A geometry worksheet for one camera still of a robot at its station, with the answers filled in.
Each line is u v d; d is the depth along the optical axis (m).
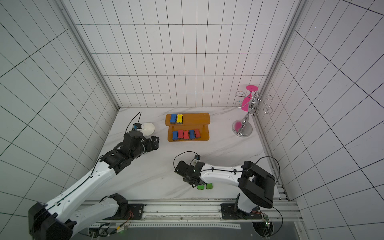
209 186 0.79
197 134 1.01
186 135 1.00
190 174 0.61
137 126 0.67
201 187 0.79
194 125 1.06
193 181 0.58
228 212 0.73
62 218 0.39
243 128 1.07
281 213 0.67
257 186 0.43
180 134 1.00
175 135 1.00
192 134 1.00
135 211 0.73
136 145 0.58
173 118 0.93
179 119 0.92
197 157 0.76
